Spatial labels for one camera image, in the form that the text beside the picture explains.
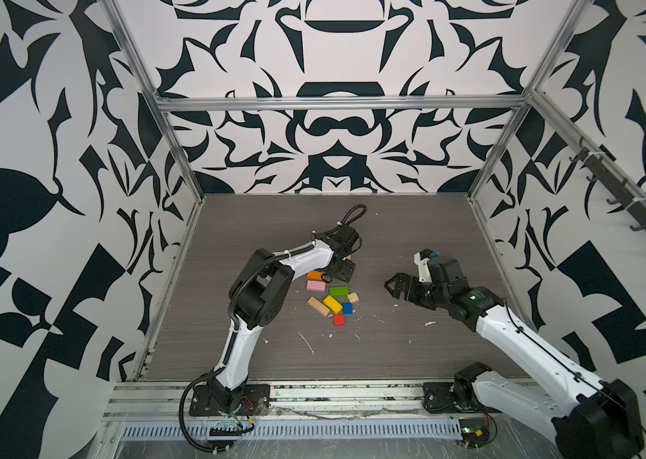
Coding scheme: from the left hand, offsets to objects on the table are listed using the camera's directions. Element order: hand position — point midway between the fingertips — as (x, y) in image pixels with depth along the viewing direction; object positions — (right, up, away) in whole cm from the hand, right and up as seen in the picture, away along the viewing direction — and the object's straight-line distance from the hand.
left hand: (341, 265), depth 97 cm
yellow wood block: (-3, -11, -8) cm, 14 cm away
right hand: (+15, -3, -17) cm, 22 cm away
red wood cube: (-1, -16, -8) cm, 18 cm away
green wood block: (-1, -7, -6) cm, 9 cm away
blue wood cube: (+2, -12, -7) cm, 14 cm away
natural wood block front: (-9, -11, -6) cm, 15 cm away
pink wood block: (-9, -6, -4) cm, 11 cm away
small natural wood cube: (+4, -9, -6) cm, 11 cm away
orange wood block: (-9, -3, -3) cm, 10 cm away
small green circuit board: (+31, -37, -26) cm, 55 cm away
